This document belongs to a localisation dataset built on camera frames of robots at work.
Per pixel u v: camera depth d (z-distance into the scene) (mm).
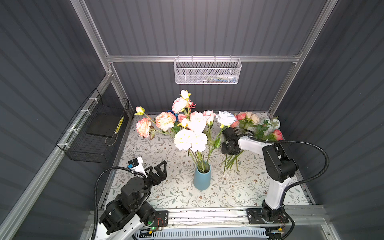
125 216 480
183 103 510
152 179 590
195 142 509
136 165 579
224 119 561
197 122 519
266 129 1031
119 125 760
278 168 508
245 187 841
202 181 687
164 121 524
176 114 617
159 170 600
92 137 715
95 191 869
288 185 551
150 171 704
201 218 754
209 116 578
